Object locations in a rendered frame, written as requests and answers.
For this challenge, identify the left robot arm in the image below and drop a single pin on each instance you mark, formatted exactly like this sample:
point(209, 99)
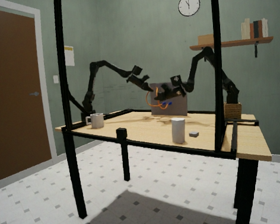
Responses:
point(94, 66)

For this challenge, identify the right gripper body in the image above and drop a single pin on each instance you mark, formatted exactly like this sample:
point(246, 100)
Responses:
point(162, 96)

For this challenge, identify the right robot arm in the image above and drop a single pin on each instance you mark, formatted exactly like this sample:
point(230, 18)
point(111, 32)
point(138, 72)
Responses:
point(208, 54)

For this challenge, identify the grey cup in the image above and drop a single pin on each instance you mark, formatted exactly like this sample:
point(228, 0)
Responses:
point(96, 120)

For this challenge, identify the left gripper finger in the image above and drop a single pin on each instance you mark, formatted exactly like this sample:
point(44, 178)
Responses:
point(147, 88)

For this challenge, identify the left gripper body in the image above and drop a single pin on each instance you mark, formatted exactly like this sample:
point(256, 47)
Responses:
point(139, 83)

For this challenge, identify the grey cylinder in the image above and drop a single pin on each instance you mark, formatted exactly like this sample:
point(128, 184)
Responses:
point(178, 130)

